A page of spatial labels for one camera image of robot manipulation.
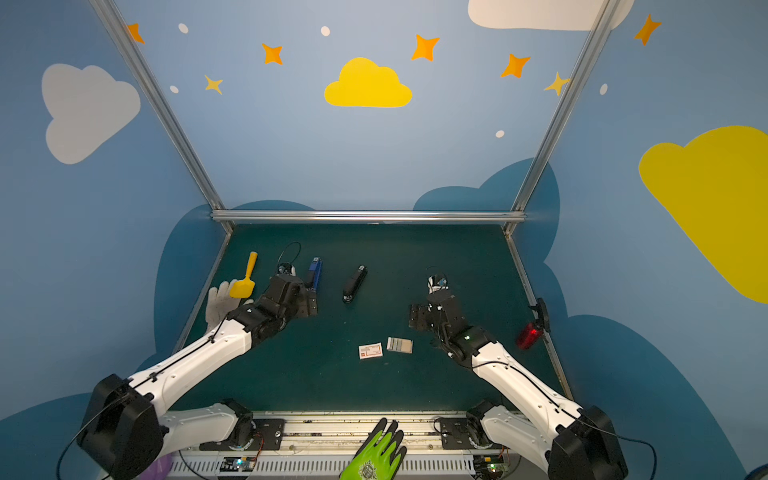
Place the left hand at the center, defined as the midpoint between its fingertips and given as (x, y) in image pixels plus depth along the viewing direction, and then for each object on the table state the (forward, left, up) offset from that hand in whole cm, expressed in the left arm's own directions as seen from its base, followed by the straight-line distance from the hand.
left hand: (305, 297), depth 85 cm
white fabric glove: (+5, +32, -14) cm, 36 cm away
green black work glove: (-37, -23, -11) cm, 45 cm away
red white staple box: (-11, -19, -13) cm, 25 cm away
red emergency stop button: (-8, -65, -5) cm, 66 cm away
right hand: (-2, -35, +1) cm, 35 cm away
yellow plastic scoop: (+11, +26, -13) cm, 31 cm away
